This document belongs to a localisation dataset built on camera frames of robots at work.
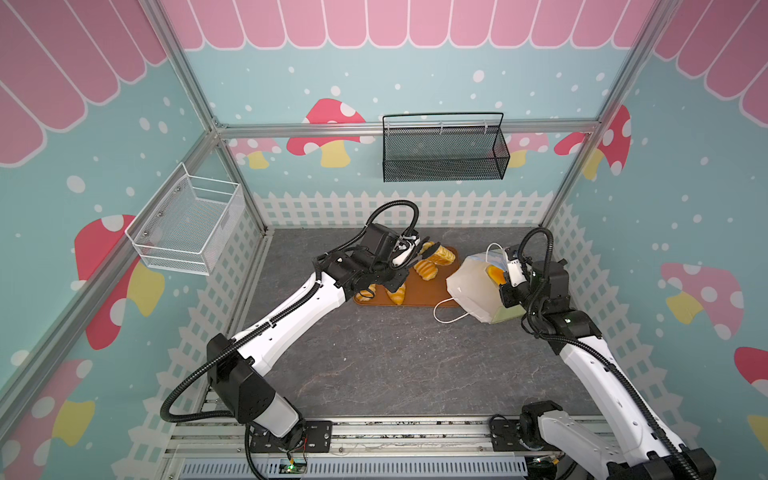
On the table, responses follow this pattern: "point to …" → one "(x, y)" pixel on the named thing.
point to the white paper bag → (469, 286)
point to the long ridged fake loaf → (441, 256)
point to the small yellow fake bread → (399, 296)
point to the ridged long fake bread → (366, 294)
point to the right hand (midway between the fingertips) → (507, 272)
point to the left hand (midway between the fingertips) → (398, 271)
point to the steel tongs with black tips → (423, 252)
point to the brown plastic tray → (419, 291)
